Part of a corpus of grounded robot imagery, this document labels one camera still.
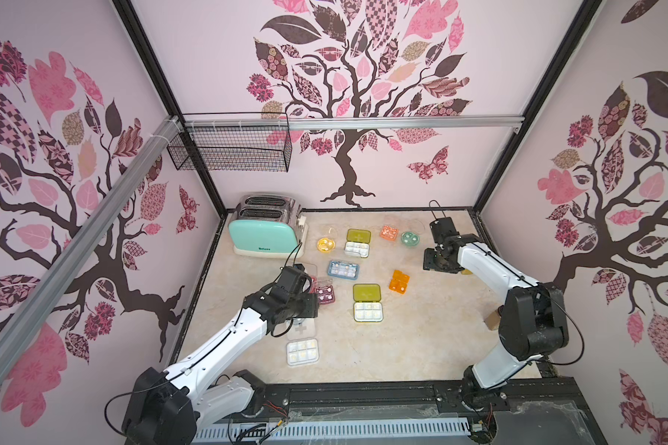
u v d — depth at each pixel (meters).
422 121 1.75
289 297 0.61
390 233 1.10
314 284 0.95
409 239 1.10
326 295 0.95
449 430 0.70
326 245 1.07
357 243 1.08
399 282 0.96
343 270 1.00
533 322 0.46
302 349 0.83
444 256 0.67
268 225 0.95
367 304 0.92
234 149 1.22
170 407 0.38
